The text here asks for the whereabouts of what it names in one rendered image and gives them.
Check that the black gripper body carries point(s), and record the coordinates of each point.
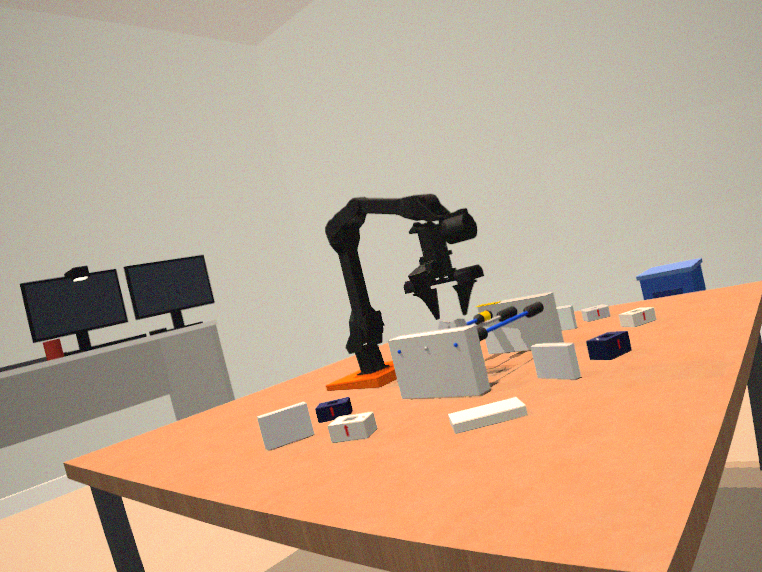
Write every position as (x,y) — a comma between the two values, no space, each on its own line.
(462,275)

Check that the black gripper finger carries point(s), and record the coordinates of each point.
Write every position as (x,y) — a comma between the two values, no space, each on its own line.
(464,295)
(430,298)

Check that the white box with red arrow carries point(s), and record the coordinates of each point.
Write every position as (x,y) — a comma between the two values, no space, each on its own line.
(351,427)

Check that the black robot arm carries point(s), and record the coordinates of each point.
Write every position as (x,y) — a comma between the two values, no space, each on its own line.
(342,231)

